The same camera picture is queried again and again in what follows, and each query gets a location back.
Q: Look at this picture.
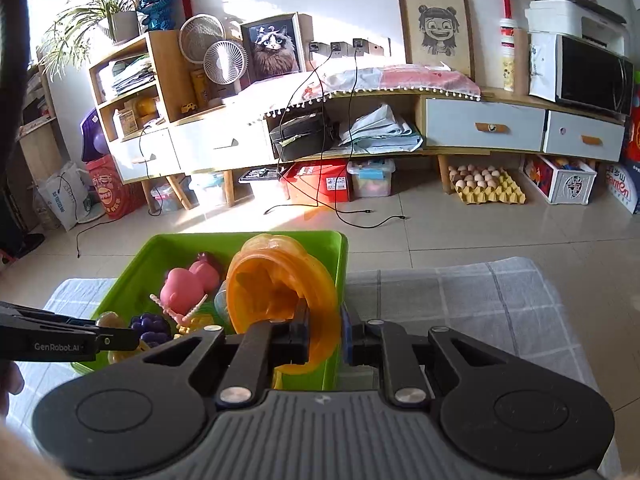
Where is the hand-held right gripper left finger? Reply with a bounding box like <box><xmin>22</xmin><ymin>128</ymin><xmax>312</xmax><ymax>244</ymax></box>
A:
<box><xmin>142</xmin><ymin>302</ymin><xmax>312</xmax><ymax>407</ymax></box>

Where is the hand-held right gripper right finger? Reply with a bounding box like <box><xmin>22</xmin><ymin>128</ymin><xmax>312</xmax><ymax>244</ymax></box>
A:
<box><xmin>341</xmin><ymin>307</ymin><xmax>507</xmax><ymax>407</ymax></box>

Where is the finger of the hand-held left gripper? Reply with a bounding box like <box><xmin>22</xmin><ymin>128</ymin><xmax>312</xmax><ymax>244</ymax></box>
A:
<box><xmin>0</xmin><ymin>301</ymin><xmax>142</xmax><ymax>353</ymax></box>

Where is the yellow plastic toy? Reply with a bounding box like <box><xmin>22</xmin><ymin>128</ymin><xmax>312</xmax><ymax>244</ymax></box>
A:
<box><xmin>107</xmin><ymin>342</ymin><xmax>151</xmax><ymax>366</ymax></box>

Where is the brown rubber doll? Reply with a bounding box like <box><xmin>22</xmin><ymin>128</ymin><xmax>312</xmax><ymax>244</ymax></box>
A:
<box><xmin>94</xmin><ymin>311</ymin><xmax>132</xmax><ymax>332</ymax></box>

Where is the purple grapes toy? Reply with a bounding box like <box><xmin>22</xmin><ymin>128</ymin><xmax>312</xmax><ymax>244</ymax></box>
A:
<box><xmin>130</xmin><ymin>312</ymin><xmax>173</xmax><ymax>346</ymax></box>

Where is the orange plastic ring toy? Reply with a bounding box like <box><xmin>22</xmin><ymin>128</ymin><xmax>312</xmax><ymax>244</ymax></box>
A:
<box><xmin>225</xmin><ymin>233</ymin><xmax>337</xmax><ymax>376</ymax></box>

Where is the green plastic box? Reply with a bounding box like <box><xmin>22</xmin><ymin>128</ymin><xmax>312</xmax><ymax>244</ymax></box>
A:
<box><xmin>70</xmin><ymin>230</ymin><xmax>350</xmax><ymax>393</ymax></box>

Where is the clear cotton swab jar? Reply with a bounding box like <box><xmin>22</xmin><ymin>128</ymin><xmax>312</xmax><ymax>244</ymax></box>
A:
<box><xmin>214</xmin><ymin>280</ymin><xmax>232</xmax><ymax>322</ymax></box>

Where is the pink pig toy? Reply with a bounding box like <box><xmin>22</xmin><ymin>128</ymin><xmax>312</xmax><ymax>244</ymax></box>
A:
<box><xmin>150</xmin><ymin>252</ymin><xmax>222</xmax><ymax>333</ymax></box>

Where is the yellow corn toy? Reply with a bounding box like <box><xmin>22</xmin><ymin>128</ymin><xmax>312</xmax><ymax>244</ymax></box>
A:
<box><xmin>175</xmin><ymin>309</ymin><xmax>221</xmax><ymax>333</ymax></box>

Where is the person's left hand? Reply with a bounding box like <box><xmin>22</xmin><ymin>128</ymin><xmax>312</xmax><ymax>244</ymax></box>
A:
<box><xmin>0</xmin><ymin>360</ymin><xmax>25</xmax><ymax>416</ymax></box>

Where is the grey checked tablecloth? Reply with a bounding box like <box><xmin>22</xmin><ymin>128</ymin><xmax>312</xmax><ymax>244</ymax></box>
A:
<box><xmin>10</xmin><ymin>256</ymin><xmax>608</xmax><ymax>461</ymax></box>

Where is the red gift bag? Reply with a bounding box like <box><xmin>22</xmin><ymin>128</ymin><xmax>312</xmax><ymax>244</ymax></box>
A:
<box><xmin>85</xmin><ymin>154</ymin><xmax>146</xmax><ymax>220</ymax></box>

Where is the white plastic bag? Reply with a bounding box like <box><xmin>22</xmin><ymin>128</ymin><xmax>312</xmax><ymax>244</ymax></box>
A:
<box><xmin>37</xmin><ymin>161</ymin><xmax>96</xmax><ymax>232</ymax></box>

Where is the clear storage box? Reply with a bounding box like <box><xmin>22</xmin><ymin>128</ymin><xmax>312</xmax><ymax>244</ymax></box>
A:
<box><xmin>150</xmin><ymin>180</ymin><xmax>183</xmax><ymax>213</ymax></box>
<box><xmin>189</xmin><ymin>172</ymin><xmax>228</xmax><ymax>208</ymax></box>

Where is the red storage box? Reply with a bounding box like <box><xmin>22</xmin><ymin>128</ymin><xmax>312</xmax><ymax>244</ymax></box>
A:
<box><xmin>282</xmin><ymin>160</ymin><xmax>351</xmax><ymax>206</ymax></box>

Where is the clear box with blue contents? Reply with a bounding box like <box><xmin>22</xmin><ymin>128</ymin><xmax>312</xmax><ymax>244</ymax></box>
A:
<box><xmin>347</xmin><ymin>157</ymin><xmax>397</xmax><ymax>200</ymax></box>

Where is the flat tool tray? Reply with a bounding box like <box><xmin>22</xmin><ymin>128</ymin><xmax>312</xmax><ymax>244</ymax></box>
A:
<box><xmin>239</xmin><ymin>167</ymin><xmax>286</xmax><ymax>184</ymax></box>

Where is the white cabinet drawer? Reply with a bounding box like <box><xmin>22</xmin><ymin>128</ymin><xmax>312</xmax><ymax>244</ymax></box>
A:
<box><xmin>170</xmin><ymin>117</ymin><xmax>275</xmax><ymax>172</ymax></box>
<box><xmin>424</xmin><ymin>97</ymin><xmax>547</xmax><ymax>152</ymax></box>
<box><xmin>109</xmin><ymin>127</ymin><xmax>175</xmax><ymax>184</ymax></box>
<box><xmin>542</xmin><ymin>110</ymin><xmax>627</xmax><ymax>162</ymax></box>

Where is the wooden bookshelf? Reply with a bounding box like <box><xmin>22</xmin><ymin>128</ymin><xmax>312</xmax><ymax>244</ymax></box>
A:
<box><xmin>15</xmin><ymin>60</ymin><xmax>68</xmax><ymax>231</ymax></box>

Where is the black device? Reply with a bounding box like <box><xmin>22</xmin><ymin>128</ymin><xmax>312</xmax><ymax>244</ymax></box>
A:
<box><xmin>269</xmin><ymin>111</ymin><xmax>337</xmax><ymax>161</ymax></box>

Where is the yellow egg tray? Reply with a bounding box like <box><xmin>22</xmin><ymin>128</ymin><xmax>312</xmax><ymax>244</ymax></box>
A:
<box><xmin>447</xmin><ymin>165</ymin><xmax>528</xmax><ymax>206</ymax></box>

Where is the stack of papers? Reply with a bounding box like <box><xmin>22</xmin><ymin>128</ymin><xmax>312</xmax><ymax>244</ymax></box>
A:
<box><xmin>339</xmin><ymin>104</ymin><xmax>423</xmax><ymax>152</ymax></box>

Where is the small cardboard box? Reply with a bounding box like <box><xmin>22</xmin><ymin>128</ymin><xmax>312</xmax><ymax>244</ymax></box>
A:
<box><xmin>112</xmin><ymin>107</ymin><xmax>138</xmax><ymax>137</ymax></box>

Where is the pile of shelf papers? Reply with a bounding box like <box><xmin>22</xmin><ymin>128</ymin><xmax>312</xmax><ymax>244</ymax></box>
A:
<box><xmin>99</xmin><ymin>56</ymin><xmax>157</xmax><ymax>97</ymax></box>

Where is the pink fringed cloth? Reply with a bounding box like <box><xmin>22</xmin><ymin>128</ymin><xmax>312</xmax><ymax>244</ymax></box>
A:
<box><xmin>220</xmin><ymin>65</ymin><xmax>482</xmax><ymax>121</ymax></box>

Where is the white crate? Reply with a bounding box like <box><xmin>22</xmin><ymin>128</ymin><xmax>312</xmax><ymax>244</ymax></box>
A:
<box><xmin>520</xmin><ymin>155</ymin><xmax>598</xmax><ymax>206</ymax></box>

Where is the wooden white cabinet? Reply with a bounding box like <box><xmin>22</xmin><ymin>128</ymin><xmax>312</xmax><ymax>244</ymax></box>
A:
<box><xmin>89</xmin><ymin>30</ymin><xmax>628</xmax><ymax>211</ymax></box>

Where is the white desk fan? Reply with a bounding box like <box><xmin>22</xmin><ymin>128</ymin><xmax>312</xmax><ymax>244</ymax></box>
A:
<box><xmin>202</xmin><ymin>40</ymin><xmax>248</xmax><ymax>86</ymax></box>

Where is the framed cat picture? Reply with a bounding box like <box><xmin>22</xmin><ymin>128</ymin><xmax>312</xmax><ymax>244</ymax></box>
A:
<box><xmin>240</xmin><ymin>12</ymin><xmax>306</xmax><ymax>83</ymax></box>

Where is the potted green plant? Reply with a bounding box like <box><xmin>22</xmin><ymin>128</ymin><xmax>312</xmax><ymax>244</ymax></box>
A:
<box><xmin>37</xmin><ymin>0</ymin><xmax>173</xmax><ymax>81</ymax></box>

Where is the blue white carton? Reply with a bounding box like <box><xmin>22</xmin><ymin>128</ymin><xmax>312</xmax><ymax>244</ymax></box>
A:
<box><xmin>602</xmin><ymin>160</ymin><xmax>640</xmax><ymax>216</ymax></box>

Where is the round white mesh fan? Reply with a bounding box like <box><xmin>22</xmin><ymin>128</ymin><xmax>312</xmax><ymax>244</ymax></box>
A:
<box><xmin>179</xmin><ymin>14</ymin><xmax>225</xmax><ymax>65</ymax></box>

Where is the tall paper cup stack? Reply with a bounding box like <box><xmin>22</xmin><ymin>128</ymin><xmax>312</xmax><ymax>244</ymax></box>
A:
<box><xmin>500</xmin><ymin>16</ymin><xmax>517</xmax><ymax>92</ymax></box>

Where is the framed cartoon drawing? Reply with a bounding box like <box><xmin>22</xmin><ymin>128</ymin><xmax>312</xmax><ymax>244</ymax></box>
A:
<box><xmin>397</xmin><ymin>0</ymin><xmax>476</xmax><ymax>81</ymax></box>

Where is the blue dinosaur figure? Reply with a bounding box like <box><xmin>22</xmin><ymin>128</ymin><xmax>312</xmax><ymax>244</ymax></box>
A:
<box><xmin>136</xmin><ymin>0</ymin><xmax>183</xmax><ymax>32</ymax></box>

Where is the red carton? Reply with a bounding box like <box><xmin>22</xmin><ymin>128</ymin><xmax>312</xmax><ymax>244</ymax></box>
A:
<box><xmin>620</xmin><ymin>107</ymin><xmax>640</xmax><ymax>166</ymax></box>

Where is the black white microwave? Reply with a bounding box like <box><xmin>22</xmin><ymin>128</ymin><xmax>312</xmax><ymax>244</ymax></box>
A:
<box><xmin>529</xmin><ymin>32</ymin><xmax>635</xmax><ymax>118</ymax></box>

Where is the white printer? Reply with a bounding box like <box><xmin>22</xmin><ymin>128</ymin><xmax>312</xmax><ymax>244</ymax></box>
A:
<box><xmin>525</xmin><ymin>0</ymin><xmax>628</xmax><ymax>56</ymax></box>

